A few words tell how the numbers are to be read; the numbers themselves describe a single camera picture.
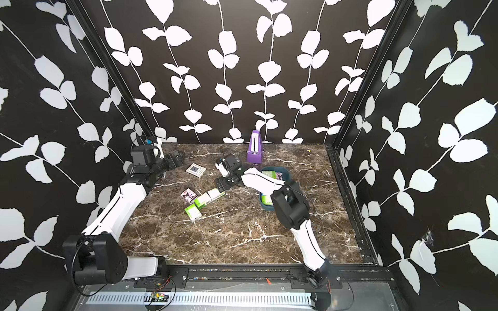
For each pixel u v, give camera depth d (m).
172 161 0.74
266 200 0.93
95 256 0.41
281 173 1.04
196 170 1.07
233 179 0.71
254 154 1.10
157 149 0.67
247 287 0.72
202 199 0.93
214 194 0.95
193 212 0.90
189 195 0.95
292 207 0.55
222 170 0.85
